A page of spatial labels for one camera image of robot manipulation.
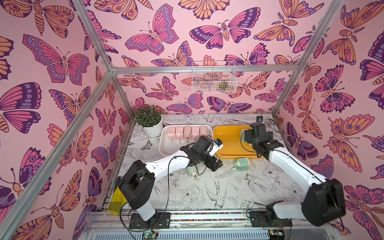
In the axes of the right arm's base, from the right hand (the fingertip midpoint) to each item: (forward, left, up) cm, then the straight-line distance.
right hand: (255, 132), depth 85 cm
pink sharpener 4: (+8, +34, -12) cm, 37 cm away
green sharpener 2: (-14, +7, -12) cm, 19 cm away
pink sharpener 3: (+8, +39, -12) cm, 42 cm away
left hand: (-13, +21, -8) cm, 26 cm away
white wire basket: (+33, +23, +15) cm, 43 cm away
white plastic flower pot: (+9, +61, -11) cm, 63 cm away
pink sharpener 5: (+10, +29, -11) cm, 33 cm away
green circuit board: (-48, +55, -20) cm, 76 cm away
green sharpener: (-19, +35, -13) cm, 42 cm away
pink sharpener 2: (+8, +45, -12) cm, 47 cm away
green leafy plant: (+12, +64, 0) cm, 65 cm away
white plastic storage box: (+2, +53, -20) cm, 57 cm away
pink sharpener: (+8, +50, -12) cm, 52 cm away
